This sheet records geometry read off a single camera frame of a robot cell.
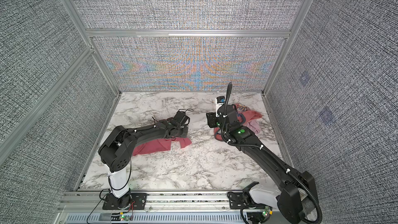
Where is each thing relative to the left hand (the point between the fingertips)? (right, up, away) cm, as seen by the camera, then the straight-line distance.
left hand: (184, 132), depth 95 cm
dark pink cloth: (-18, -7, -7) cm, 21 cm away
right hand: (+15, +13, -16) cm, 25 cm away
